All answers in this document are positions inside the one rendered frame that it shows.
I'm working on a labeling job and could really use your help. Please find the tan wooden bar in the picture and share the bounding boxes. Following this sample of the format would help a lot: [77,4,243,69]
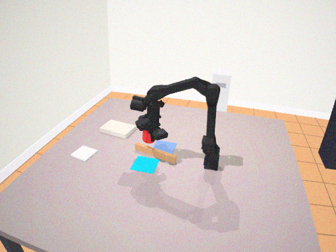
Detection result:
[135,143,177,164]

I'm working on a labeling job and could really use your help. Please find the white flat square pad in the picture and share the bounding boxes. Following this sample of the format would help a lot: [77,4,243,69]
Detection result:
[71,146,98,161]

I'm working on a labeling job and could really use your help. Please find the cream flat rectangular block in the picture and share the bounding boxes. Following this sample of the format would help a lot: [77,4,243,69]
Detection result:
[100,119,136,139]

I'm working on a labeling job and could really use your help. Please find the red translucent cup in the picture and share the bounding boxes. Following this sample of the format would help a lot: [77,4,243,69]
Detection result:
[142,130,155,143]

